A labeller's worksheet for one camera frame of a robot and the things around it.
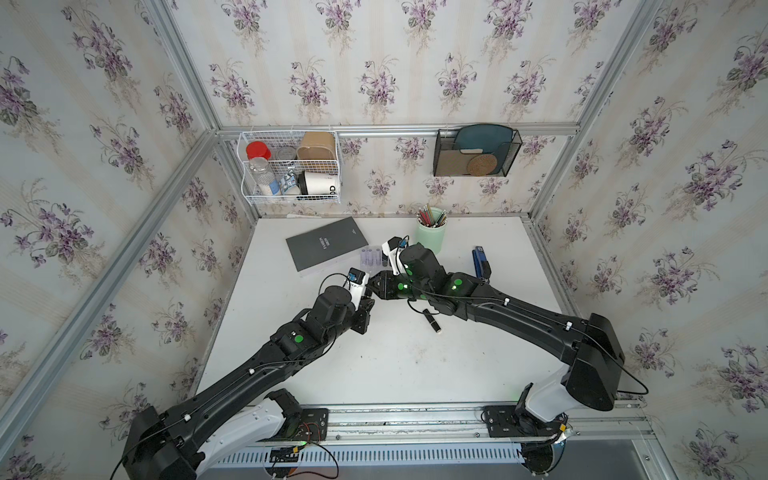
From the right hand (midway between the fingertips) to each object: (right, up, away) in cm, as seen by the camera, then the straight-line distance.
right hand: (371, 283), depth 74 cm
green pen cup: (+19, +15, +24) cm, 34 cm away
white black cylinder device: (-18, +30, +19) cm, 40 cm away
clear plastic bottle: (-32, +30, +13) cm, 46 cm away
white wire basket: (-23, +35, +19) cm, 46 cm away
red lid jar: (-37, +40, +19) cm, 57 cm away
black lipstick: (+18, -14, +17) cm, 28 cm away
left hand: (+1, -6, +1) cm, 6 cm away
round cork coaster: (+36, +36, +24) cm, 56 cm away
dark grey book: (-19, +10, +34) cm, 40 cm away
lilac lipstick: (-1, +5, +24) cm, 25 cm away
